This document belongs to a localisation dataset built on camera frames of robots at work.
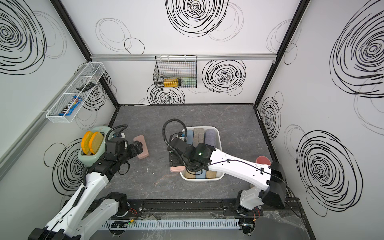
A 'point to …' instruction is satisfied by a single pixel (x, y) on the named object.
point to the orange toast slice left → (85, 141)
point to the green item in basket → (189, 81)
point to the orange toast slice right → (95, 142)
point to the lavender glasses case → (210, 137)
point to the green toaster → (89, 159)
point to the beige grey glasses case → (198, 136)
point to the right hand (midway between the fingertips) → (175, 158)
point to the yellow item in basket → (171, 82)
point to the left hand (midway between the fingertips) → (135, 146)
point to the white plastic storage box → (219, 135)
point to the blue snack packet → (71, 105)
